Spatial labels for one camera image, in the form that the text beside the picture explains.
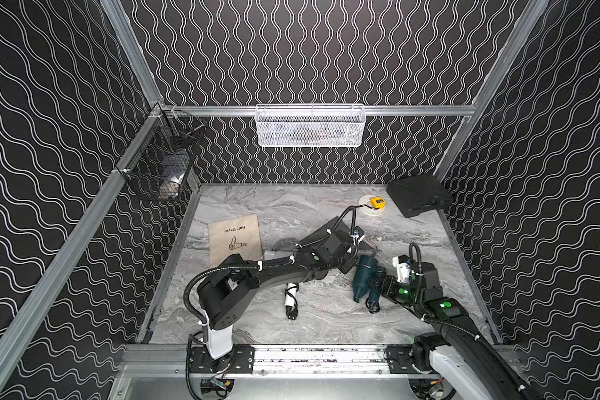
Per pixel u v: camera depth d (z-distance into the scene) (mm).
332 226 1098
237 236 1033
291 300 836
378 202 1102
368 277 843
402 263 762
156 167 937
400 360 743
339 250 651
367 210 1104
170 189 834
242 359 745
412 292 680
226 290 489
